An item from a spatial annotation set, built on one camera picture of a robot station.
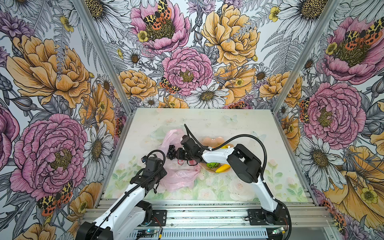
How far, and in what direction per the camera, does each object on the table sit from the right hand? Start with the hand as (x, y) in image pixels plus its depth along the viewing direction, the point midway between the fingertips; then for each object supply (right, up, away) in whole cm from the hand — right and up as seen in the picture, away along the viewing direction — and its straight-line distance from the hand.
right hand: (176, 158), depth 94 cm
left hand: (-7, -8, -8) cm, 13 cm away
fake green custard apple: (+22, -2, -9) cm, 24 cm away
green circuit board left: (-10, -29, -23) cm, 39 cm away
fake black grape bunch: (-3, +3, 0) cm, 4 cm away
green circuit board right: (+51, -29, -23) cm, 63 cm away
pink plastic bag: (+5, -5, -13) cm, 15 cm away
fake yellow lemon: (+24, +12, -32) cm, 42 cm away
